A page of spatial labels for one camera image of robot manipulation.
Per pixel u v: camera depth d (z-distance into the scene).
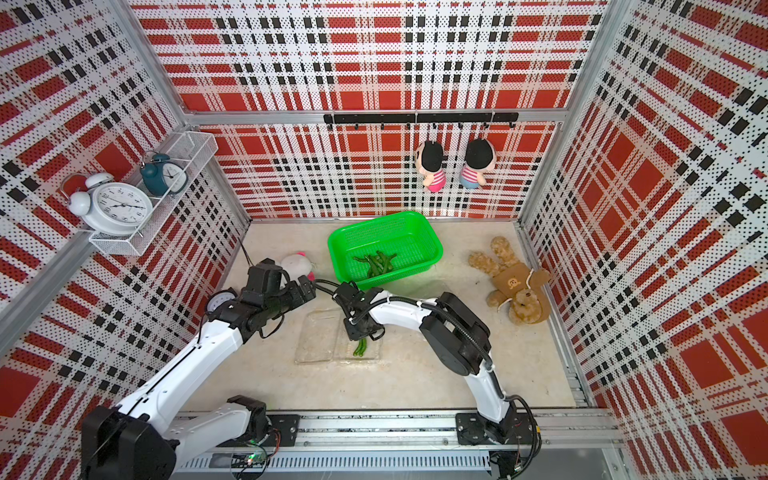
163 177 0.72
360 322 0.66
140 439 0.38
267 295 0.62
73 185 0.59
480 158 0.92
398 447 0.72
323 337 0.89
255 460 0.69
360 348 0.86
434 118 0.88
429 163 0.94
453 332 0.52
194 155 0.81
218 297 0.96
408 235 1.15
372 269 1.04
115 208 0.62
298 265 1.00
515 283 0.93
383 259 1.05
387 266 1.04
